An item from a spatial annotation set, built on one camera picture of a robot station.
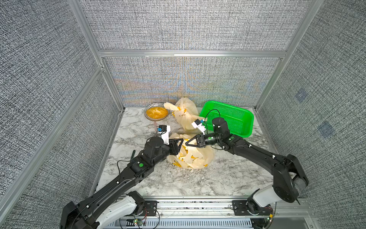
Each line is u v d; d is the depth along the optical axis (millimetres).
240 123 1097
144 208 706
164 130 628
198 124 717
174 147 622
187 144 717
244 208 730
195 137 704
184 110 900
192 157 731
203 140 663
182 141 704
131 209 604
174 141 645
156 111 1091
